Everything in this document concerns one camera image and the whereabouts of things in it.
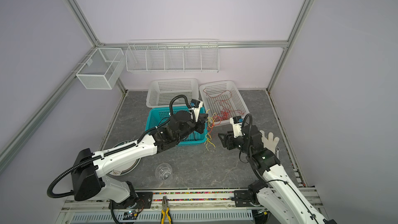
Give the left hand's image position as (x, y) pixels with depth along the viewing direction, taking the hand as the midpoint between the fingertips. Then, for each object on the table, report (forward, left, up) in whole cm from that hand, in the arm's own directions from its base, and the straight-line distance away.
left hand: (208, 117), depth 72 cm
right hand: (-5, -8, -8) cm, 12 cm away
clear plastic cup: (-15, +26, -28) cm, 41 cm away
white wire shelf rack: (+47, +19, +3) cm, 51 cm away
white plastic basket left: (+45, +33, -26) cm, 61 cm away
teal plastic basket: (+18, +31, -22) cm, 42 cm away
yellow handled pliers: (-33, +22, -25) cm, 47 cm away
